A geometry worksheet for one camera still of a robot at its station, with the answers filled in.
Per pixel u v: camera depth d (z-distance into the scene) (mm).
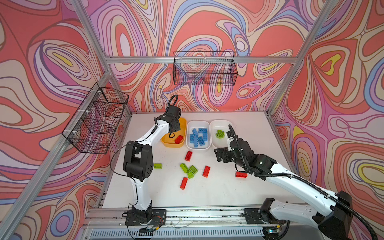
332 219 383
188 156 938
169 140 1015
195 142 999
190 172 881
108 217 752
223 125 1078
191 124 1054
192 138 1017
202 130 1054
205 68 962
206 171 884
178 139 1013
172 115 747
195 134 1044
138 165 508
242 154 539
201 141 997
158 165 901
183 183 823
